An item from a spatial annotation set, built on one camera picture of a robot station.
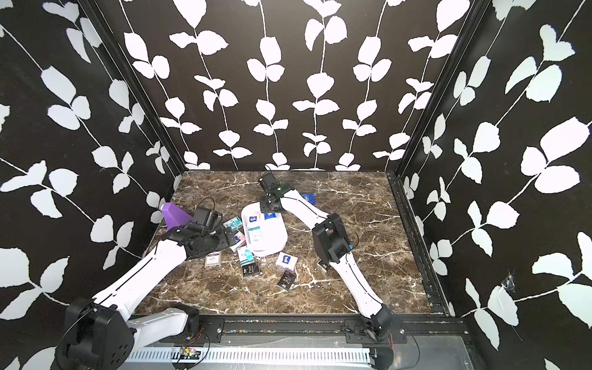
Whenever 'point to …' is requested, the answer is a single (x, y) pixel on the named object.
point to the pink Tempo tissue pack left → (241, 240)
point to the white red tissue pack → (213, 259)
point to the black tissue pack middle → (250, 270)
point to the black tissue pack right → (325, 265)
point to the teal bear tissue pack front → (246, 256)
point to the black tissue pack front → (287, 280)
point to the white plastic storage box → (266, 233)
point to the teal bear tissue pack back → (234, 223)
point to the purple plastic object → (175, 216)
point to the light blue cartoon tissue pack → (255, 235)
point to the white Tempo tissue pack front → (287, 261)
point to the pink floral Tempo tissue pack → (253, 219)
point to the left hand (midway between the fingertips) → (226, 238)
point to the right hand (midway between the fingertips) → (263, 205)
